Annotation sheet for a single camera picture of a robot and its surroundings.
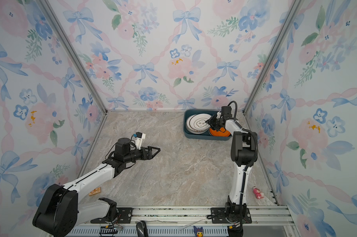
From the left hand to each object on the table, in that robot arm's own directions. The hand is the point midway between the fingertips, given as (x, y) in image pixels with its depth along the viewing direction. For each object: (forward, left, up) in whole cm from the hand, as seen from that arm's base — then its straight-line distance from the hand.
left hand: (157, 149), depth 82 cm
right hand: (+27, -32, -6) cm, 43 cm away
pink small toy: (-20, -55, -12) cm, 60 cm away
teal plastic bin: (+18, -28, -12) cm, 35 cm away
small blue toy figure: (-36, -22, -11) cm, 44 cm away
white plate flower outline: (+27, -24, -10) cm, 38 cm away
